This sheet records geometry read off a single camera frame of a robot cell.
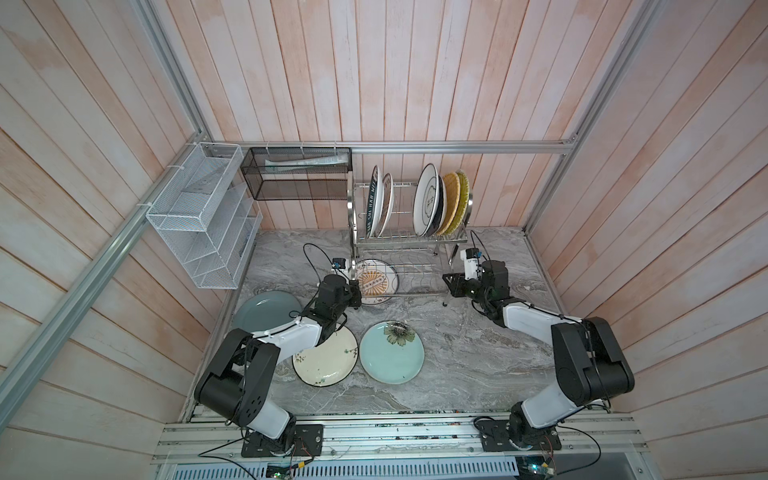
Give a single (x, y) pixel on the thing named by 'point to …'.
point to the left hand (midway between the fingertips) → (357, 285)
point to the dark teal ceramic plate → (264, 309)
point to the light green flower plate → (391, 351)
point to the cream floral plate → (330, 363)
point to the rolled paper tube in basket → (271, 166)
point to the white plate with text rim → (376, 204)
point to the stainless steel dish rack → (403, 236)
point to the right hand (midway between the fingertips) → (445, 273)
